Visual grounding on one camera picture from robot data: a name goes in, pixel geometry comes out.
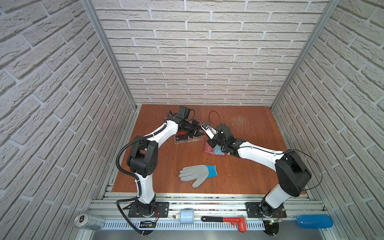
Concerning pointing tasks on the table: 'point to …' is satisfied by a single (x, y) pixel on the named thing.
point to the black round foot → (270, 229)
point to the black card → (181, 137)
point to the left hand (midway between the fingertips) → (207, 127)
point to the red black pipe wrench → (241, 221)
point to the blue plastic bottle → (315, 221)
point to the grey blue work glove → (200, 172)
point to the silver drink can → (90, 221)
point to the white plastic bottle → (186, 216)
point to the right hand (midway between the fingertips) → (208, 131)
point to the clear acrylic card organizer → (195, 138)
